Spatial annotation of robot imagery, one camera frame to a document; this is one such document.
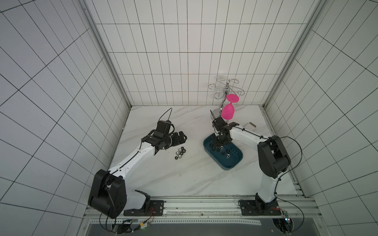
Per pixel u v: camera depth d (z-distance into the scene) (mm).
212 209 739
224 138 729
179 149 944
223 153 923
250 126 1063
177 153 923
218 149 947
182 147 949
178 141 732
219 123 765
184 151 944
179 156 917
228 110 921
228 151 924
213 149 945
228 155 911
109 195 372
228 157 905
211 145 954
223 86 920
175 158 914
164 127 647
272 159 495
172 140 720
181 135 759
